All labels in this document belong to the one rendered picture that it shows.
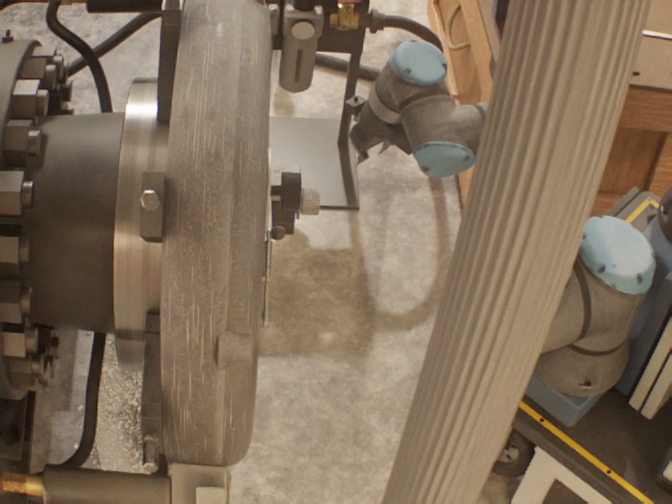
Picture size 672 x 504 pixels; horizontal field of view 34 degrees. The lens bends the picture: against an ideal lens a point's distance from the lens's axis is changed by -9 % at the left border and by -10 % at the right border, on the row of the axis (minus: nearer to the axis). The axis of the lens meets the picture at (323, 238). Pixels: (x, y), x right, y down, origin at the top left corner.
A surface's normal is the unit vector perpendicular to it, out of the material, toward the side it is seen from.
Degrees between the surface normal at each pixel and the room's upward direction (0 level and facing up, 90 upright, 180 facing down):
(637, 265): 5
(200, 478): 22
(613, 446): 0
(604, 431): 0
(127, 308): 74
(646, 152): 90
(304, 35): 90
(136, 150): 18
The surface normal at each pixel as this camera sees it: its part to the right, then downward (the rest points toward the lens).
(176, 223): -0.46, -0.02
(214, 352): 0.08, 0.43
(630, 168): 0.04, 0.73
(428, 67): 0.22, -0.41
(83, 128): 0.03, -0.80
